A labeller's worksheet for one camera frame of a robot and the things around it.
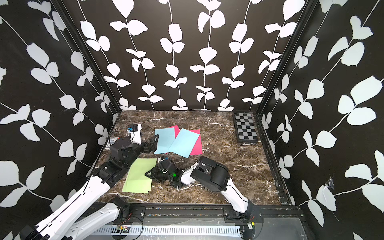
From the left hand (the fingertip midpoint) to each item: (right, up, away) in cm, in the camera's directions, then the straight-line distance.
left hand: (150, 132), depth 73 cm
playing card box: (-36, -8, +28) cm, 46 cm away
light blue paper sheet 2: (+13, -10, +28) cm, 33 cm away
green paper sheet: (-12, -29, +11) cm, 33 cm away
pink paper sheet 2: (+24, -13, +26) cm, 37 cm away
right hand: (-7, -25, +9) cm, 27 cm away
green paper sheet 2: (-11, -28, +9) cm, 31 cm away
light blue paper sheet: (+2, -5, +30) cm, 30 cm away
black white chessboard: (+59, +1, +34) cm, 69 cm away
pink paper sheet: (+8, 0, +37) cm, 38 cm away
